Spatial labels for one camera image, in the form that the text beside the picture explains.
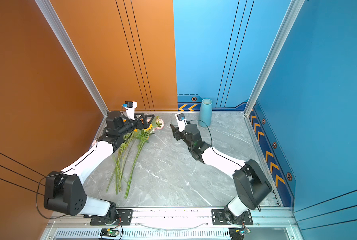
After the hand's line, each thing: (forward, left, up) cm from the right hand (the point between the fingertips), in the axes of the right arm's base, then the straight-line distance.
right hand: (175, 122), depth 82 cm
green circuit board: (-48, +32, -25) cm, 63 cm away
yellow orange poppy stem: (-9, +12, +6) cm, 16 cm away
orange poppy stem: (-7, +28, -27) cm, 39 cm away
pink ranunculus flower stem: (+16, +14, -19) cm, 29 cm away
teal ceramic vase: (+17, -19, -10) cm, 28 cm away
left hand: (+1, +14, +5) cm, 15 cm away
